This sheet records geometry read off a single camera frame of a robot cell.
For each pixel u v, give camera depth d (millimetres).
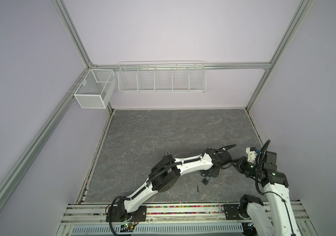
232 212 739
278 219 436
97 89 1048
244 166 679
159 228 1573
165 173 528
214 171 775
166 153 961
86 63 895
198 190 808
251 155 717
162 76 986
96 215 753
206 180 845
